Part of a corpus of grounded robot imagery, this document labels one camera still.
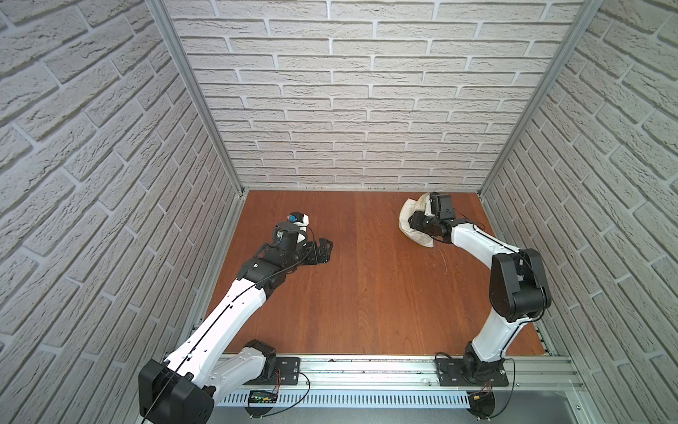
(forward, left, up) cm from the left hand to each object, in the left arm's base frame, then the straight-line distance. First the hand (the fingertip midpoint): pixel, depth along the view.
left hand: (318, 238), depth 77 cm
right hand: (+16, -31, -10) cm, 36 cm away
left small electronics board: (-37, +15, -25) cm, 47 cm away
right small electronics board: (-40, -45, -21) cm, 64 cm away
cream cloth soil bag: (+20, -33, -9) cm, 40 cm away
